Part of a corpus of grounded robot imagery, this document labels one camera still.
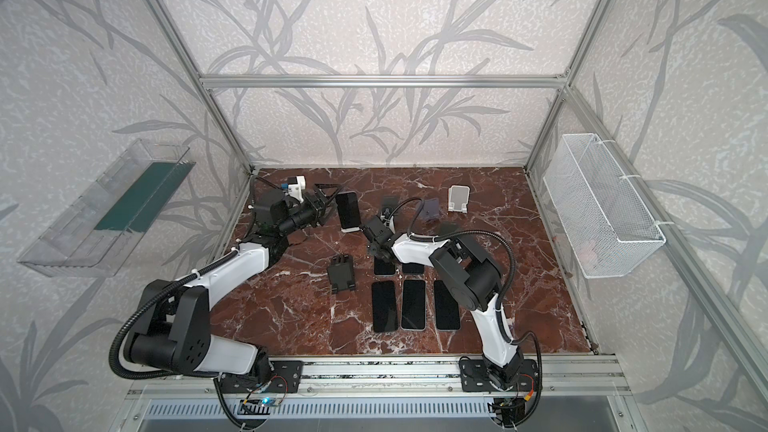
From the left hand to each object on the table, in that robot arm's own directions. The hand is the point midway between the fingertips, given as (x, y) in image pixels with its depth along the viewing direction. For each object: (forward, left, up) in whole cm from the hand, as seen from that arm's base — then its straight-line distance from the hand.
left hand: (344, 188), depth 81 cm
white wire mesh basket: (-18, -59, +11) cm, 62 cm away
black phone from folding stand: (-24, -11, -24) cm, 36 cm away
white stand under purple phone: (+2, +1, -25) cm, 25 cm away
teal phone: (-12, -10, -25) cm, 30 cm away
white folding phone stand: (+13, -36, -20) cm, 43 cm away
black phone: (-12, -20, -25) cm, 34 cm away
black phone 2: (-25, -29, -23) cm, 45 cm away
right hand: (0, -9, -24) cm, 26 cm away
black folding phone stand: (-17, +1, -18) cm, 25 cm away
